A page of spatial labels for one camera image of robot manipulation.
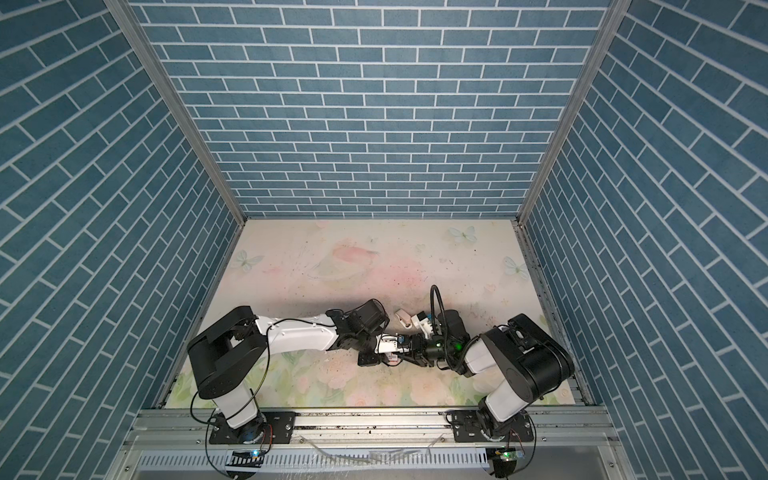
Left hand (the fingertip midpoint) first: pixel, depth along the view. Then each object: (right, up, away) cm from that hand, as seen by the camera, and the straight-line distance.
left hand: (387, 353), depth 87 cm
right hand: (+2, +2, -4) cm, 5 cm away
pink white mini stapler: (+5, +10, +3) cm, 11 cm away
